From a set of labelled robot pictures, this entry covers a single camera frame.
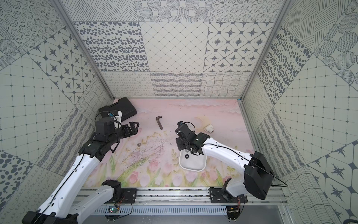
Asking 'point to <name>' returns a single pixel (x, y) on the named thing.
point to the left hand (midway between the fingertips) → (130, 122)
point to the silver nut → (139, 144)
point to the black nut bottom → (187, 156)
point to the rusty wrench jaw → (159, 122)
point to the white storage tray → (190, 162)
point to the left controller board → (112, 209)
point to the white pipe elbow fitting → (209, 128)
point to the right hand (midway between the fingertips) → (182, 141)
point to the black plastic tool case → (123, 104)
